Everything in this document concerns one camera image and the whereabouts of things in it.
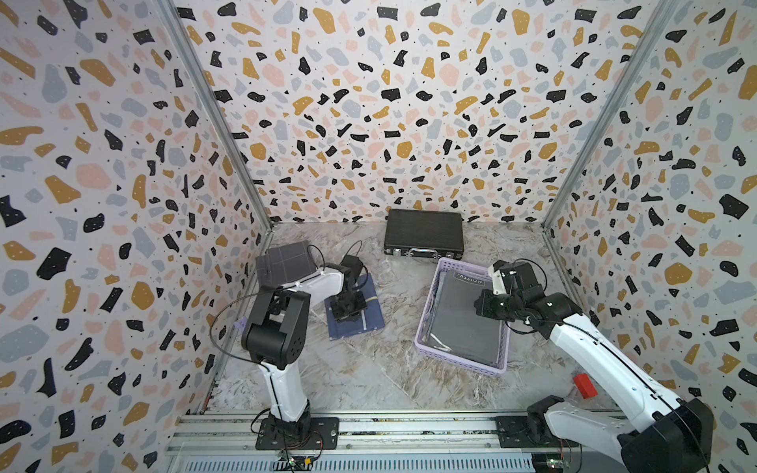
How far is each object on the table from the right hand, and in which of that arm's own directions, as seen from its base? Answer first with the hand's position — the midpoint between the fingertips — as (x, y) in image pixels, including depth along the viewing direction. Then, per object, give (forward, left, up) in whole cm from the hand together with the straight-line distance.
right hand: (473, 303), depth 80 cm
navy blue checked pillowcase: (+3, +30, -16) cm, 34 cm away
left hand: (+4, +32, -15) cm, 35 cm away
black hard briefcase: (+37, +12, -11) cm, 41 cm away
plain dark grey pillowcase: (-1, +3, -12) cm, 13 cm away
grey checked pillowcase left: (+23, +62, -13) cm, 68 cm away
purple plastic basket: (-14, -6, -11) cm, 18 cm away
